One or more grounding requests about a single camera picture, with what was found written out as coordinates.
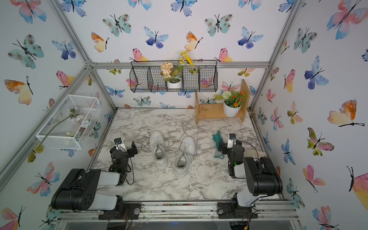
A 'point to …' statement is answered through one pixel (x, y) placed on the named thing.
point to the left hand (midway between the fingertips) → (127, 141)
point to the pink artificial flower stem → (73, 112)
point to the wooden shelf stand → (215, 110)
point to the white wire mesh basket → (68, 125)
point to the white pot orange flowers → (232, 102)
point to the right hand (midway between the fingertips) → (229, 138)
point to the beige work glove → (253, 153)
